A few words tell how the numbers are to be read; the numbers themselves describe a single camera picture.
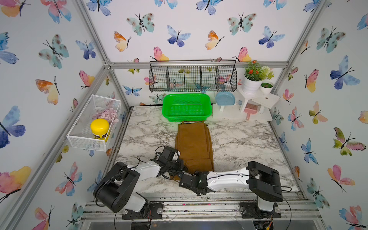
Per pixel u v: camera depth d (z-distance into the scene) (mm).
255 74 883
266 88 1014
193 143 969
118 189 433
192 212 750
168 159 725
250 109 1178
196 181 631
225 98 1050
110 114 691
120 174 491
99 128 634
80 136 582
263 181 475
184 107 1221
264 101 1046
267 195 431
